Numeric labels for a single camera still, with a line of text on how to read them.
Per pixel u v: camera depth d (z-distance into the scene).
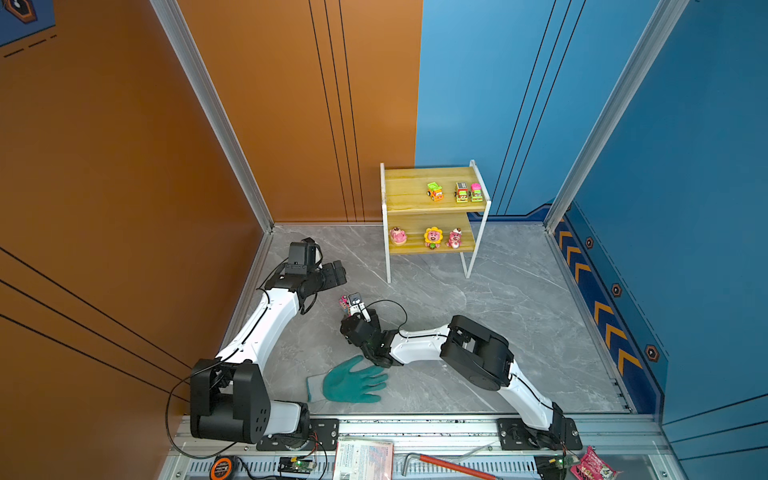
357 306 0.79
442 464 0.70
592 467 0.68
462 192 0.79
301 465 0.71
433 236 0.89
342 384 0.80
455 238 0.89
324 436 0.73
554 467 0.71
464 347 0.58
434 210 0.79
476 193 0.79
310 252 0.68
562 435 0.64
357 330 0.71
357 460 0.67
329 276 0.77
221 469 0.67
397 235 0.92
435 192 0.81
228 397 0.42
